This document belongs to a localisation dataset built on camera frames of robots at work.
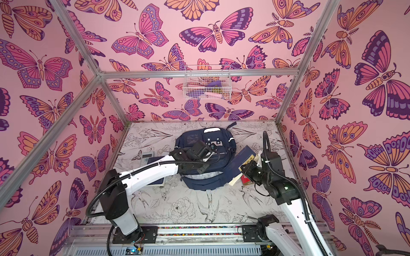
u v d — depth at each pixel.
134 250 0.72
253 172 0.62
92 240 0.73
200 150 0.62
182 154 0.59
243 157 0.78
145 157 1.00
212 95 0.86
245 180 0.90
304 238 0.40
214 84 0.96
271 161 0.51
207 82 0.96
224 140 1.00
